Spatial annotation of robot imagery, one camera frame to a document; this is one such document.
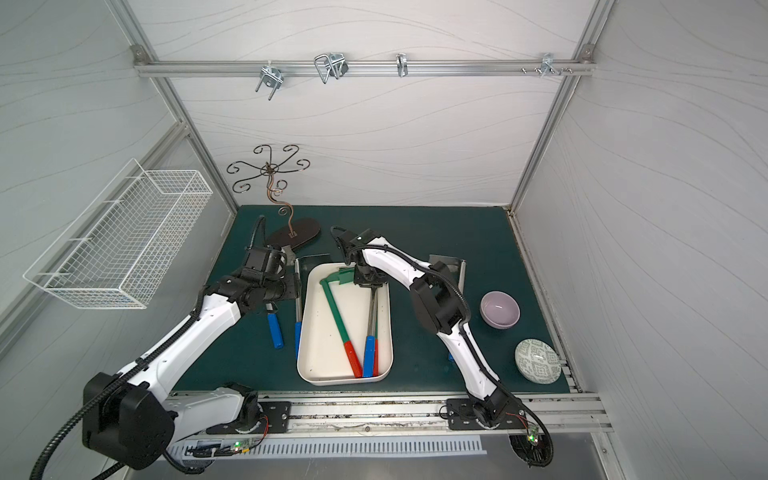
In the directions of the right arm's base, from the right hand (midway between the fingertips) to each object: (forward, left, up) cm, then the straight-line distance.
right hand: (371, 283), depth 95 cm
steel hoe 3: (-15, +28, -2) cm, 32 cm away
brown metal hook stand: (+21, +30, -1) cm, 37 cm away
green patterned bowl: (-21, -49, -4) cm, 53 cm away
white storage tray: (-23, +12, -2) cm, 26 cm away
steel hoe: (-19, -1, +1) cm, 19 cm away
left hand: (-8, +21, +10) cm, 25 cm away
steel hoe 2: (-9, +22, -2) cm, 24 cm away
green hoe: (+2, +8, +1) cm, 9 cm away
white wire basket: (-9, +57, +29) cm, 64 cm away
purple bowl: (-7, -40, -1) cm, 41 cm away
